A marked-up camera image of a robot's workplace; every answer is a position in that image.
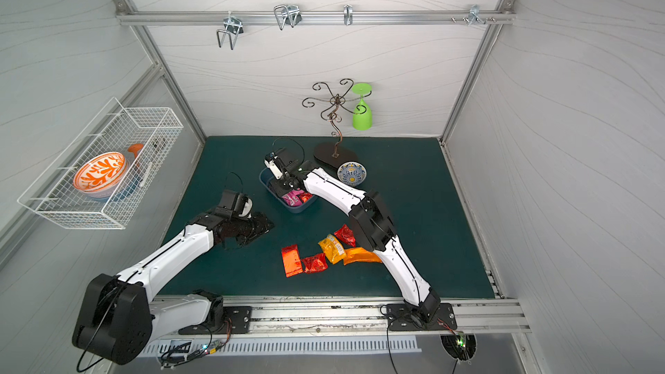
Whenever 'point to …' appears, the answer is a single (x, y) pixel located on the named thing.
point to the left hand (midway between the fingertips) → (270, 228)
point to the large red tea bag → (292, 261)
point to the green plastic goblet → (362, 112)
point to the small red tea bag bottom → (315, 263)
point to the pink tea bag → (293, 197)
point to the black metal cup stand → (334, 153)
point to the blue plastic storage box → (266, 177)
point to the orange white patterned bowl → (101, 175)
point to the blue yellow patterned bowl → (352, 172)
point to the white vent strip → (221, 345)
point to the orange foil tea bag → (360, 254)
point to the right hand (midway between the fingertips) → (277, 182)
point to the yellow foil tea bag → (332, 248)
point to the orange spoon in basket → (135, 148)
